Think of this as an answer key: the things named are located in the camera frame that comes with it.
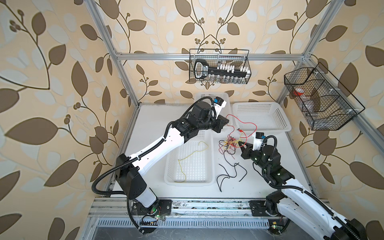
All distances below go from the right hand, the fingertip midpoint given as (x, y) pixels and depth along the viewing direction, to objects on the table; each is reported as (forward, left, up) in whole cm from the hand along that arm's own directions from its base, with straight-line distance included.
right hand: (239, 143), depth 79 cm
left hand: (+4, +7, +16) cm, 18 cm away
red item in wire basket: (+22, -35, +15) cm, 44 cm away
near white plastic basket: (-2, +26, -18) cm, 32 cm away
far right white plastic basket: (+32, -26, -16) cm, 44 cm away
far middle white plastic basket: (+30, +1, -8) cm, 31 cm away
